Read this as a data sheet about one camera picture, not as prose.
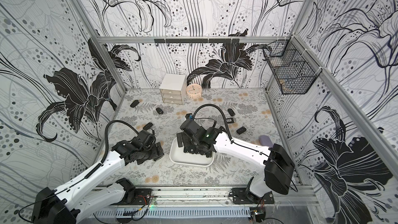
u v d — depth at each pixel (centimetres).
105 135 57
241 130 94
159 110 104
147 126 98
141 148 60
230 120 99
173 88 102
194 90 115
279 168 40
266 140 87
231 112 104
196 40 90
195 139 56
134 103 111
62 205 39
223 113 59
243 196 72
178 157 86
